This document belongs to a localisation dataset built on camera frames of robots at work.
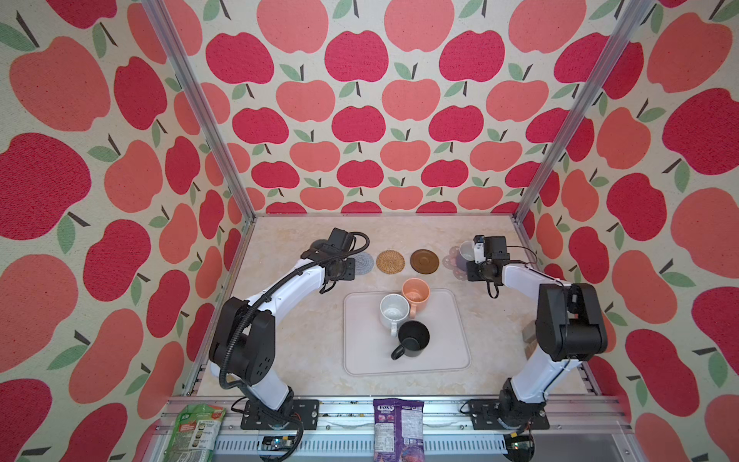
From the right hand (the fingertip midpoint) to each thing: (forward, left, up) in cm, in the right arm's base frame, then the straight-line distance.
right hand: (477, 273), depth 99 cm
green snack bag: (-55, +76, -1) cm, 94 cm away
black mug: (-25, +22, -1) cm, 33 cm away
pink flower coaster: (+7, +8, -4) cm, 11 cm away
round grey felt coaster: (+2, +40, -2) cm, 40 cm away
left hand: (-9, +43, +8) cm, 45 cm away
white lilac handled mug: (+6, +4, +3) cm, 8 cm away
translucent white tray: (-27, +36, -4) cm, 45 cm away
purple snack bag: (-49, +26, -1) cm, 55 cm away
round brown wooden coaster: (+6, +18, -4) cm, 19 cm away
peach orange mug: (-9, +21, -1) cm, 22 cm away
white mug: (-16, +28, -3) cm, 33 cm away
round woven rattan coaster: (+4, +31, -4) cm, 31 cm away
